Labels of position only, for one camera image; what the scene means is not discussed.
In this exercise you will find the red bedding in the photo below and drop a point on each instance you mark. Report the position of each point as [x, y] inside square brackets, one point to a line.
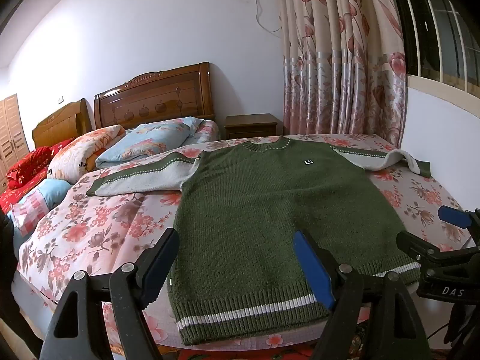
[23, 176]

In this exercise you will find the pink floral curtain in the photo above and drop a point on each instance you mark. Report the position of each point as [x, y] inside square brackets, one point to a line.
[344, 68]

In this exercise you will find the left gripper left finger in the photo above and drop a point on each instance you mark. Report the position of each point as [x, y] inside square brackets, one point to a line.
[77, 329]

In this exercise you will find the window with white bars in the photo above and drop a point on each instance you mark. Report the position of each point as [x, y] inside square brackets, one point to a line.
[438, 44]

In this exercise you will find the green and white knit sweater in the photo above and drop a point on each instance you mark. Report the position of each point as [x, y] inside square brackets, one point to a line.
[236, 272]

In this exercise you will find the light wooden headboard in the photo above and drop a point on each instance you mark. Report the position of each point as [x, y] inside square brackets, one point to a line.
[70, 121]

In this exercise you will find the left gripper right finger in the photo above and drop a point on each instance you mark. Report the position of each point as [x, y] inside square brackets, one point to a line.
[394, 329]

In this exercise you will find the blue pink folded blanket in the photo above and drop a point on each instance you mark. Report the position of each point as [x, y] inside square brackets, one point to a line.
[27, 213]

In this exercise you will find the wooden nightstand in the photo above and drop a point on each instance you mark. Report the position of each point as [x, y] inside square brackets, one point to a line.
[246, 126]

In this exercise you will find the wooden louvered wardrobe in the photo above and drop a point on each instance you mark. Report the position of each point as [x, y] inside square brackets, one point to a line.
[13, 144]

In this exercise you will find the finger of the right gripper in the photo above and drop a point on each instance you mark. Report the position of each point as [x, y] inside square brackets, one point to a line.
[422, 252]
[462, 219]

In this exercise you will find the light blue floral pillow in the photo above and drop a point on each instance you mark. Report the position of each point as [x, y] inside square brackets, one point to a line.
[149, 139]

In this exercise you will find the dark wooden headboard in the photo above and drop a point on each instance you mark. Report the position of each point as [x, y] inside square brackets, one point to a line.
[156, 96]

